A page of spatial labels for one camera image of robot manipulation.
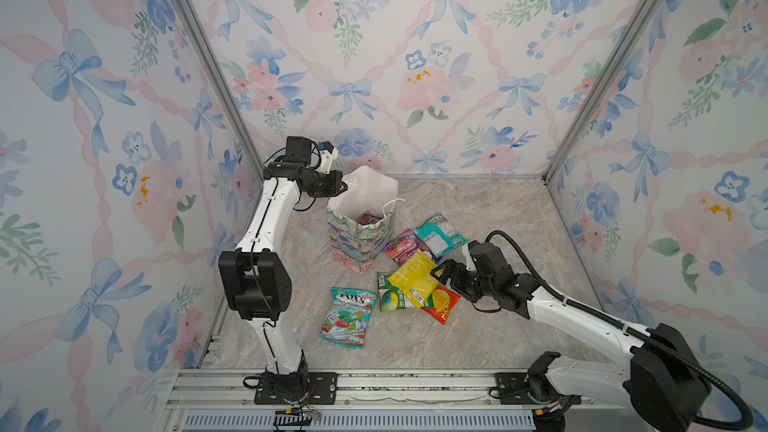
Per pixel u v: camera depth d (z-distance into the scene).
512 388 0.74
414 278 0.87
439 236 1.00
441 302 0.86
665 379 0.40
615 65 0.86
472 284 0.70
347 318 0.82
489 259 0.63
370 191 0.94
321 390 0.73
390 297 0.86
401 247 0.97
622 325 0.45
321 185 0.73
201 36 0.80
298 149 0.66
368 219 1.00
